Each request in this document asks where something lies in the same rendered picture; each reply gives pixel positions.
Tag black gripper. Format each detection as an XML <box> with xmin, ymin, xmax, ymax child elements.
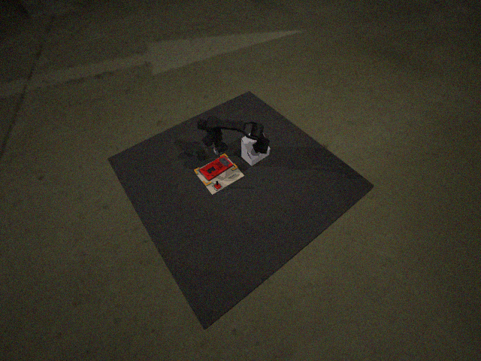
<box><xmin>209</xmin><ymin>132</ymin><xmax>228</xmax><ymax>153</ymax></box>

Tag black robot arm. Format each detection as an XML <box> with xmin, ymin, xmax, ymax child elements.
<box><xmin>197</xmin><ymin>116</ymin><xmax>270</xmax><ymax>154</ymax></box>

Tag red toy car body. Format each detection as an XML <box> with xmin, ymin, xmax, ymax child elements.
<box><xmin>199</xmin><ymin>156</ymin><xmax>233</xmax><ymax>181</ymax></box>

